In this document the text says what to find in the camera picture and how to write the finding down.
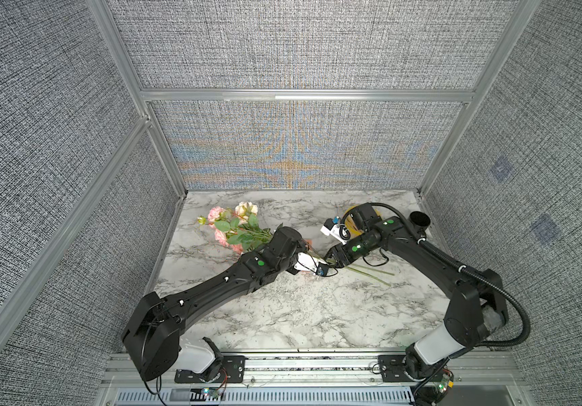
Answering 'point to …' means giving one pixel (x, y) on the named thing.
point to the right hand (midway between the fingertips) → (326, 257)
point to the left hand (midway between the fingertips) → (306, 239)
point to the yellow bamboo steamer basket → (354, 228)
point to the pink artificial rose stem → (237, 229)
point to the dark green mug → (420, 221)
